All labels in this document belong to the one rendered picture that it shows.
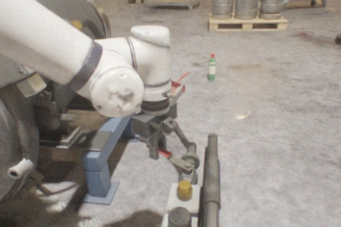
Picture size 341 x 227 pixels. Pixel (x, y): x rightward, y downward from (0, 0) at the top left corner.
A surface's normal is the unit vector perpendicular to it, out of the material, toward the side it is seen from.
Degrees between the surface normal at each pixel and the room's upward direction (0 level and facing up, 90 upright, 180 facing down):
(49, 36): 71
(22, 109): 87
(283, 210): 0
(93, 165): 90
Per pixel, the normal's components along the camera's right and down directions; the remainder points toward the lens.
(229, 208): -0.02, -0.87
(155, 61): 0.37, 0.47
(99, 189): -0.15, 0.50
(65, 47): 0.60, 0.07
